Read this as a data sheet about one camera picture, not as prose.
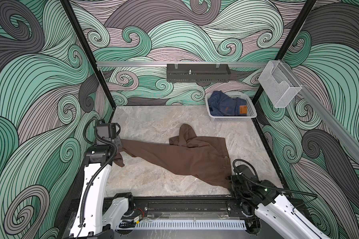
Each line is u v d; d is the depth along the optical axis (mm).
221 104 1104
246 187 580
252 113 1063
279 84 790
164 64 946
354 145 523
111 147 482
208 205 749
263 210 600
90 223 363
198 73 966
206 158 854
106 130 504
